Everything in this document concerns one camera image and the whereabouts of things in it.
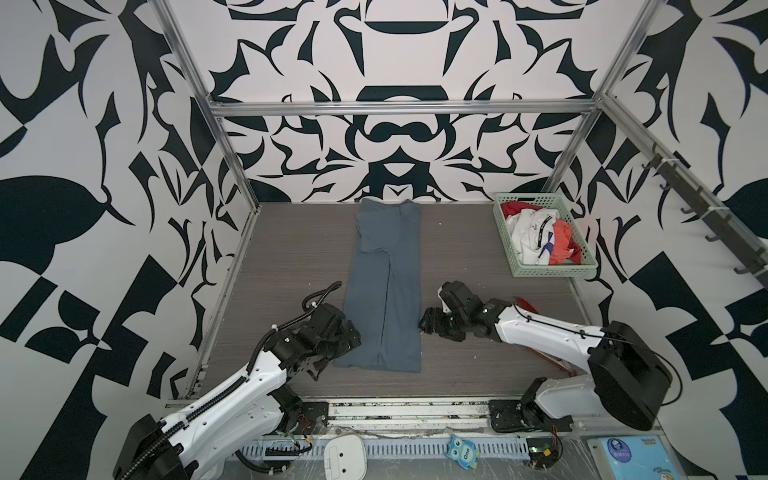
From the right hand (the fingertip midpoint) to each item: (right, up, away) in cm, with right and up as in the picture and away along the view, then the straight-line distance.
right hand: (425, 327), depth 84 cm
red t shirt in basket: (+47, +22, +15) cm, 54 cm away
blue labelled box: (+42, -22, -19) cm, 51 cm away
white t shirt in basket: (+37, +26, +15) cm, 48 cm away
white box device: (-20, -24, -17) cm, 35 cm away
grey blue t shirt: (-12, +6, +10) cm, 16 cm away
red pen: (+30, +5, +7) cm, 31 cm away
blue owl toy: (+7, -24, -15) cm, 29 cm away
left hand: (-20, -1, -4) cm, 20 cm away
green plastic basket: (+54, +35, +27) cm, 70 cm away
